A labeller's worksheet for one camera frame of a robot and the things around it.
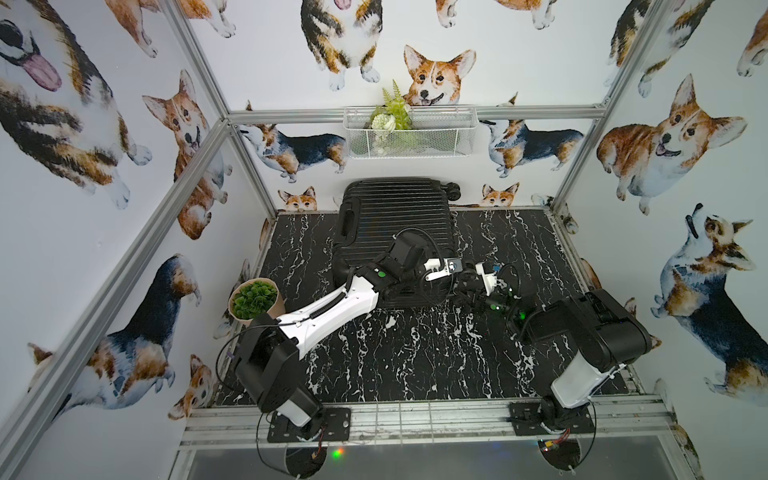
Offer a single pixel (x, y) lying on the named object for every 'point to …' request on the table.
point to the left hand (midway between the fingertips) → (438, 255)
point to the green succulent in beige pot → (253, 297)
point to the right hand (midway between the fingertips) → (454, 290)
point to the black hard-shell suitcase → (371, 212)
